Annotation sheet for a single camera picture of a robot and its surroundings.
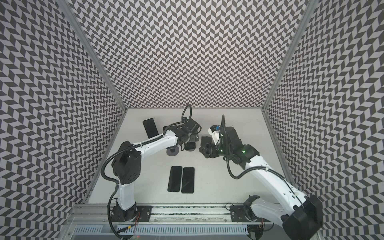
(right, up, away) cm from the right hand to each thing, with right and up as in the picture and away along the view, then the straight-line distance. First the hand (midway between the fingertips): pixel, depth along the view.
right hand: (205, 153), depth 74 cm
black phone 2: (-17, -18, +12) cm, 27 cm away
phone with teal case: (-9, -17, +10) cm, 22 cm away
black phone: (-33, +12, +18) cm, 40 cm away
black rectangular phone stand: (+1, +5, +17) cm, 17 cm away
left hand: (-9, +7, +17) cm, 20 cm away
